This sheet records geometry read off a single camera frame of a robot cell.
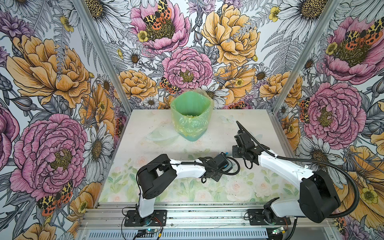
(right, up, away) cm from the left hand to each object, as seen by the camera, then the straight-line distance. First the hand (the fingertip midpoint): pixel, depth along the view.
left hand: (214, 174), depth 88 cm
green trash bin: (-13, +38, +18) cm, 44 cm away
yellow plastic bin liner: (-13, +39, +20) cm, 46 cm away
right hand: (+13, +12, 0) cm, 18 cm away
